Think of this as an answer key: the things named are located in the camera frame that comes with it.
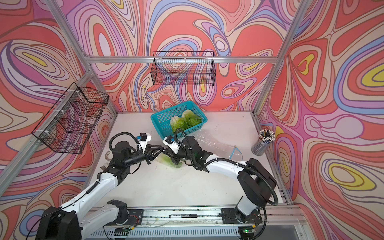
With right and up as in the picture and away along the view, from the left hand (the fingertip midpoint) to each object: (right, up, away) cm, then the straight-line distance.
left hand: (163, 149), depth 76 cm
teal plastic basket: (-8, +18, +35) cm, 40 cm away
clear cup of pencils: (+57, +6, +8) cm, 58 cm away
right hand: (+1, -3, +3) cm, 4 cm away
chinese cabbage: (+5, +14, +25) cm, 29 cm away
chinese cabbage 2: (+13, +17, +26) cm, 34 cm away
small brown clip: (-38, -13, +13) cm, 42 cm away
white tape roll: (-39, -7, +20) cm, 45 cm away
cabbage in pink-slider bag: (+1, -7, +6) cm, 10 cm away
